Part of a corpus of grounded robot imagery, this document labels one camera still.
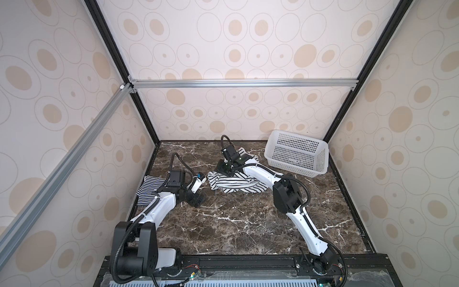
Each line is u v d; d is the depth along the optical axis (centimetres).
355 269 75
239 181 96
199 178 79
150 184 97
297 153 113
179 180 70
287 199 62
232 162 78
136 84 90
